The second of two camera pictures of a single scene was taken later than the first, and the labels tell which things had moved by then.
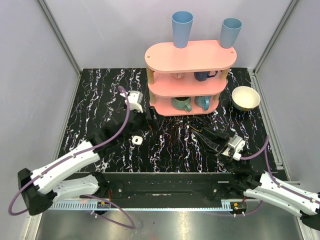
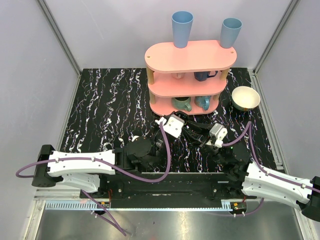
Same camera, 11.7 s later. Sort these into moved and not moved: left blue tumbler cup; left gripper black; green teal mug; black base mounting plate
Moved: left gripper black
Not moved: left blue tumbler cup; green teal mug; black base mounting plate
